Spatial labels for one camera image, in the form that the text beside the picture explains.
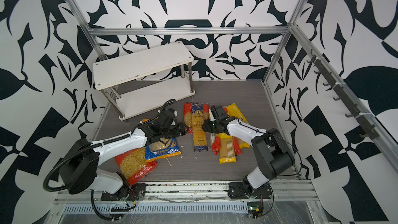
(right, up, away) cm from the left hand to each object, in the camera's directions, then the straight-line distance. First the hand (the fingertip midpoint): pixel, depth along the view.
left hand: (185, 126), depth 85 cm
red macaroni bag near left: (-25, -18, -6) cm, 32 cm away
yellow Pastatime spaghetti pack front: (+23, -14, -2) cm, 26 cm away
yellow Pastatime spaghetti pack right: (+30, +7, +16) cm, 34 cm away
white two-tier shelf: (-35, +27, +31) cm, 53 cm away
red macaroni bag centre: (+1, +5, +13) cm, 14 cm away
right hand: (+11, 0, +6) cm, 12 cm away
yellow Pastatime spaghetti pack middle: (+32, -10, +2) cm, 33 cm away
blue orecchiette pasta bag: (-14, -12, -2) cm, 19 cm away
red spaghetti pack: (+16, -10, -3) cm, 19 cm away
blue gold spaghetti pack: (+8, -6, +4) cm, 10 cm away
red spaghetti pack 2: (+28, -11, 0) cm, 30 cm away
